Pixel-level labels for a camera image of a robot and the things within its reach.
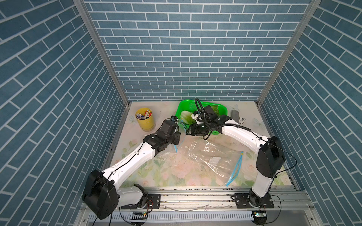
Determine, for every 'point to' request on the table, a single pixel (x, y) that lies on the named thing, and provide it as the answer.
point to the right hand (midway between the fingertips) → (189, 133)
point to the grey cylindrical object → (234, 115)
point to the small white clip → (241, 120)
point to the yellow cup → (144, 116)
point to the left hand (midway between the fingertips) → (180, 134)
